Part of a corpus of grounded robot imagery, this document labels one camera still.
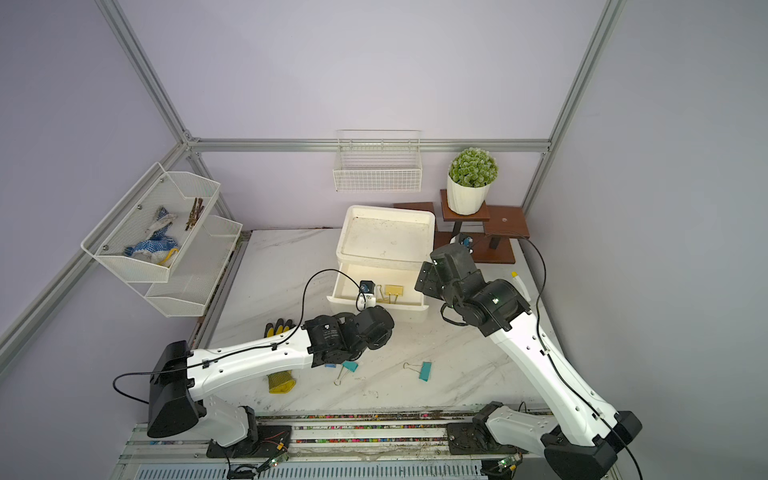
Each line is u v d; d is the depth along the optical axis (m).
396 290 0.83
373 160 0.95
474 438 0.73
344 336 0.54
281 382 0.79
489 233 0.98
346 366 0.86
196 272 0.94
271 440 0.74
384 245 0.86
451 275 0.49
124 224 0.69
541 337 0.41
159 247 0.72
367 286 0.66
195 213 0.82
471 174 0.84
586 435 0.37
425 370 0.86
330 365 0.53
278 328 0.91
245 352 0.46
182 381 0.45
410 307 0.74
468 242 0.58
